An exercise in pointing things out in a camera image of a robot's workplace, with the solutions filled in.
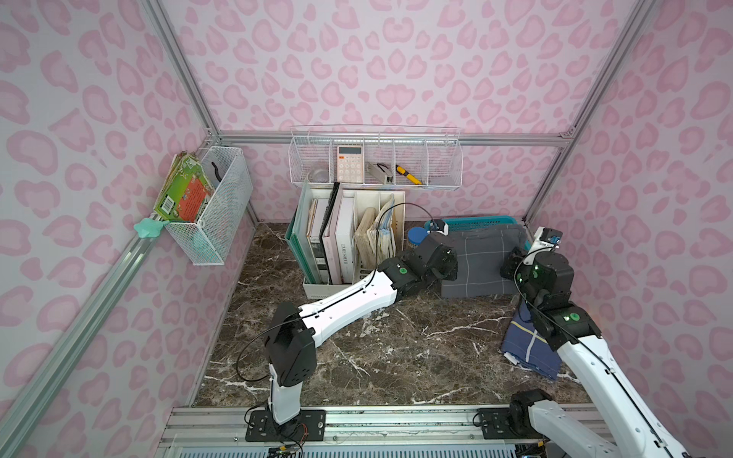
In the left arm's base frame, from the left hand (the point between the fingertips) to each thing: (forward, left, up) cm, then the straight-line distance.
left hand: (454, 252), depth 76 cm
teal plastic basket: (+35, -20, -25) cm, 47 cm away
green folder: (+7, +42, 0) cm, 42 cm away
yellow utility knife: (+34, +10, 0) cm, 35 cm away
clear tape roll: (+33, +40, +1) cm, 52 cm away
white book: (+11, +31, -1) cm, 33 cm away
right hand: (-1, -14, +4) cm, 14 cm away
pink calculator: (+34, +30, +4) cm, 46 cm away
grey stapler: (+34, +20, +1) cm, 39 cm away
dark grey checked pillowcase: (0, -7, 0) cm, 7 cm away
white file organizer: (+12, +27, -4) cm, 30 cm away
